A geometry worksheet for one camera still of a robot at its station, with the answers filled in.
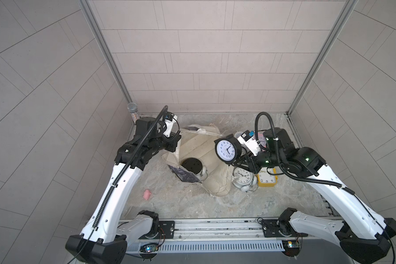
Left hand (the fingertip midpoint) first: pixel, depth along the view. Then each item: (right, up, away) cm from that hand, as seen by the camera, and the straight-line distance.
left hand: (182, 133), depth 69 cm
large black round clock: (+19, -6, -7) cm, 21 cm away
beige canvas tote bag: (+7, -7, +24) cm, 26 cm away
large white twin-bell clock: (+29, -24, +13) cm, 40 cm away
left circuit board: (-12, -45, -5) cm, 47 cm away
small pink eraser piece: (-19, -30, +10) cm, 37 cm away
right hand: (+22, -11, -6) cm, 26 cm away
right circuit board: (+46, -48, -1) cm, 66 cm away
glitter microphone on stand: (-26, +12, +11) cm, 31 cm away
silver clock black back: (+5, -18, +17) cm, 25 cm away
